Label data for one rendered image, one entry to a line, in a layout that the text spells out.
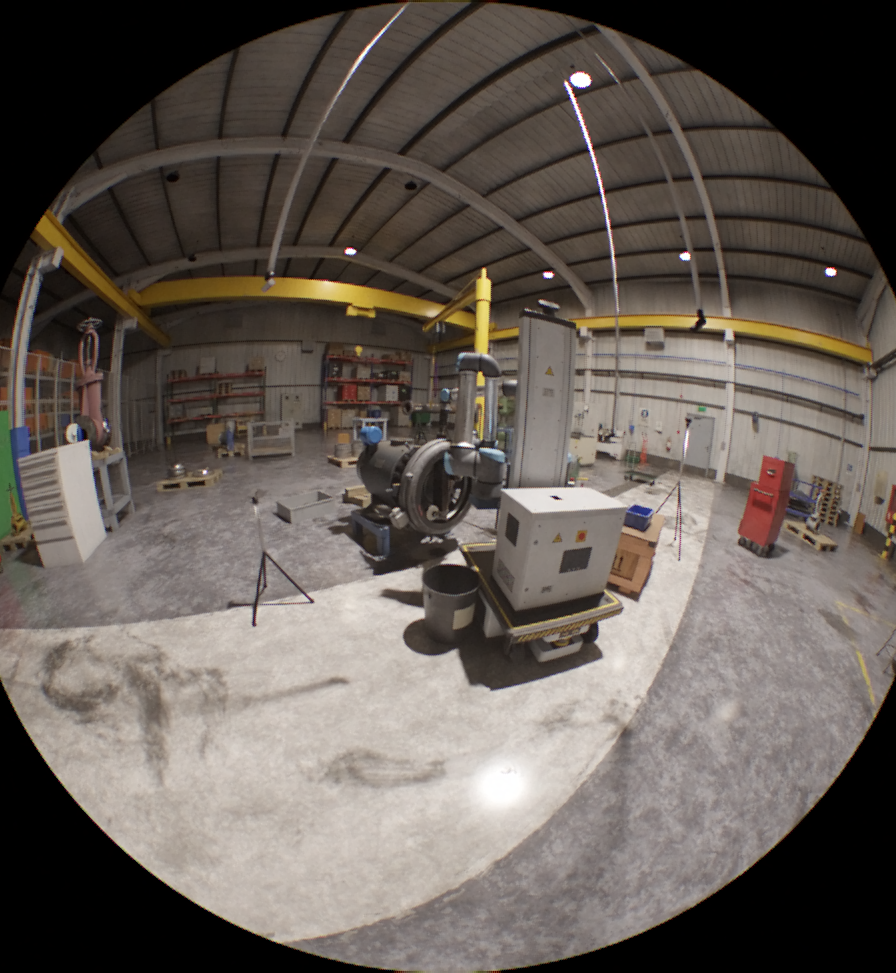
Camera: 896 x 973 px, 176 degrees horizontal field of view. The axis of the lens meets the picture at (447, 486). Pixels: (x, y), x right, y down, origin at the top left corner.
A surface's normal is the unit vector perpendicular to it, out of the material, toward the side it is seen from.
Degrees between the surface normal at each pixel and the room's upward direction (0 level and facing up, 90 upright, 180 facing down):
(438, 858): 0
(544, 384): 90
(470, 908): 0
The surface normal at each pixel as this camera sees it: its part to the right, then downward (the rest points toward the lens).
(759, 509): -0.99, -0.01
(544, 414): 0.21, 0.26
